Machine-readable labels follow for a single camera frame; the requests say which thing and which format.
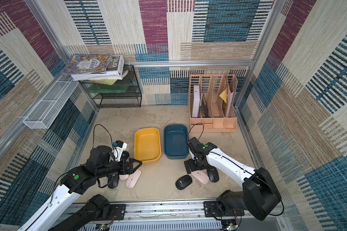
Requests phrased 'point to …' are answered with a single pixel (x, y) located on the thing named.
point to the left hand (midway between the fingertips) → (136, 162)
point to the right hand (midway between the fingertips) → (194, 166)
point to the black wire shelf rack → (126, 93)
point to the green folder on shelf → (116, 88)
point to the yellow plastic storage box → (147, 144)
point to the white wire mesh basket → (43, 116)
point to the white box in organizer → (196, 101)
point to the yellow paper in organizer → (223, 95)
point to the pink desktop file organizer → (211, 98)
